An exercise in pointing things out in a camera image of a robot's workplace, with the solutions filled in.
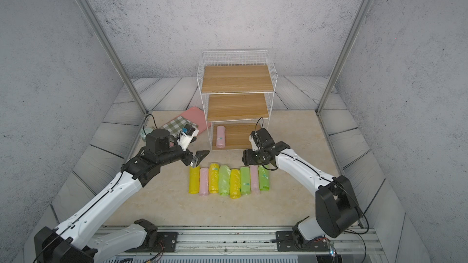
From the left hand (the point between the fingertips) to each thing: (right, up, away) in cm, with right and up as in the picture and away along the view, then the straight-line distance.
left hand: (203, 145), depth 74 cm
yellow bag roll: (-7, -18, +13) cm, 23 cm away
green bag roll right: (+26, -16, +14) cm, 33 cm away
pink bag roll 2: (+22, -18, +13) cm, 31 cm away
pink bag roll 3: (+4, +2, +28) cm, 28 cm away
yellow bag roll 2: (+3, -17, +13) cm, 21 cm away
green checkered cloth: (-24, +8, +38) cm, 46 cm away
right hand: (+19, -7, +10) cm, 23 cm away
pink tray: (-14, +15, +47) cm, 51 cm away
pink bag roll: (-2, -17, +14) cm, 23 cm away
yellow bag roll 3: (+13, -22, +10) cm, 28 cm away
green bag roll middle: (+17, -18, +13) cm, 28 cm away
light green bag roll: (+7, -15, +13) cm, 21 cm away
